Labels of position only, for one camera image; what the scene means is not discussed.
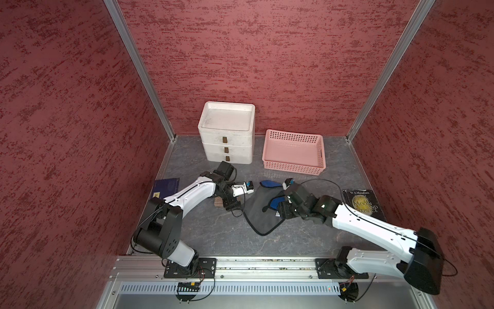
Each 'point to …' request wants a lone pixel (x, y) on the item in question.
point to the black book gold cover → (365, 200)
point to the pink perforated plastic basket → (294, 152)
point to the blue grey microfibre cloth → (261, 206)
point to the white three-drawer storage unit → (228, 131)
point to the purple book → (164, 188)
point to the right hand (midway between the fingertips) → (284, 210)
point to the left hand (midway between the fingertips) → (236, 202)
